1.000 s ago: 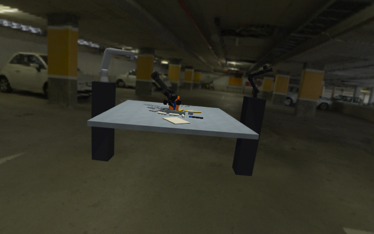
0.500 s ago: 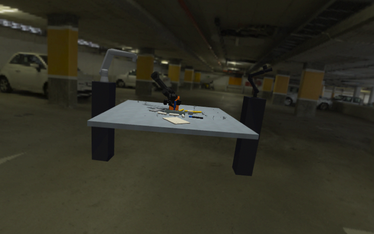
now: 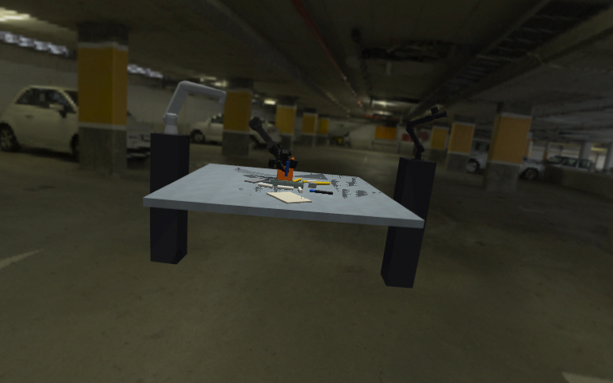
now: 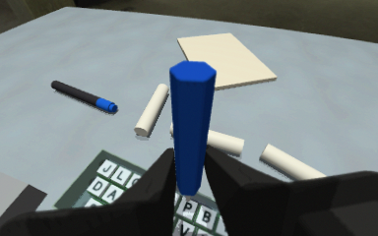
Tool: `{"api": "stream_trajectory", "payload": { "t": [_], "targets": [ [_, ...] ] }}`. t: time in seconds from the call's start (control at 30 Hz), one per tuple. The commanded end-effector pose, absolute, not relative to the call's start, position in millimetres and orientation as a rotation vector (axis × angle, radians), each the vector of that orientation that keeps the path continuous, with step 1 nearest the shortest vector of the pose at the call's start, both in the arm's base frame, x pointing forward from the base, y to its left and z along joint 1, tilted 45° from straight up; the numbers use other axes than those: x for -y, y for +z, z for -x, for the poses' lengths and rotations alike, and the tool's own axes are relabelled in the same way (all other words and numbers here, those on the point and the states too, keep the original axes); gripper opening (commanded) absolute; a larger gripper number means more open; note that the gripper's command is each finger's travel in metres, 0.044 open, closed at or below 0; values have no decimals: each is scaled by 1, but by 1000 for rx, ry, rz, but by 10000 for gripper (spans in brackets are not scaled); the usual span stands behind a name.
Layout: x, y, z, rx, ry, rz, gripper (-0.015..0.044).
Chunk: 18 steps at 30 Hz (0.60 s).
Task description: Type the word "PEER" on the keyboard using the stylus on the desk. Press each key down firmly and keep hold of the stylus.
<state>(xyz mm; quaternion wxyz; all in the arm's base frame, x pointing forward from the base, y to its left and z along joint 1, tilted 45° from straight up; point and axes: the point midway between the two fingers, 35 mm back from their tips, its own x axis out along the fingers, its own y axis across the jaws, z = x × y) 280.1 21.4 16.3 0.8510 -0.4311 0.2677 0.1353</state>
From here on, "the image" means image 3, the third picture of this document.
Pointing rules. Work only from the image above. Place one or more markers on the cream flat rectangular sheet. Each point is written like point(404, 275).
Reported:
point(289, 197)

